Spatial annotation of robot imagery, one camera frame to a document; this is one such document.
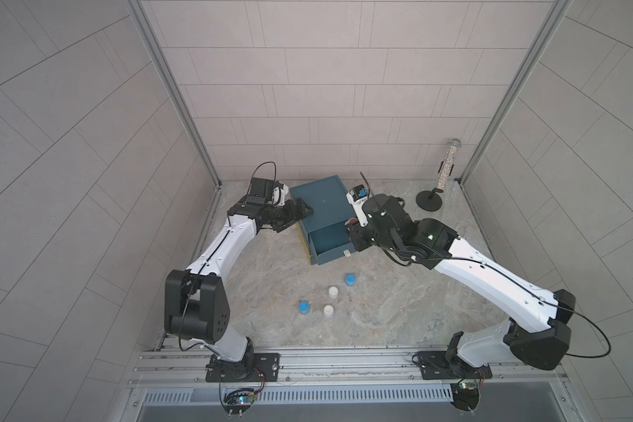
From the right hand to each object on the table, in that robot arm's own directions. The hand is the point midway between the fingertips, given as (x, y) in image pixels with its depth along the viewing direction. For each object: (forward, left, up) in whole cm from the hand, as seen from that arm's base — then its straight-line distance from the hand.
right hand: (347, 227), depth 69 cm
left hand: (+13, +11, -9) cm, 19 cm away
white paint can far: (-8, +5, -25) cm, 26 cm away
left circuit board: (-33, +30, -24) cm, 51 cm away
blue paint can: (-3, -1, -26) cm, 26 cm away
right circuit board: (-35, -29, -31) cm, 55 cm away
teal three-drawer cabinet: (+4, +6, -6) cm, 10 cm away
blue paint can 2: (-11, +14, -25) cm, 31 cm away
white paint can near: (-13, +7, -25) cm, 29 cm away
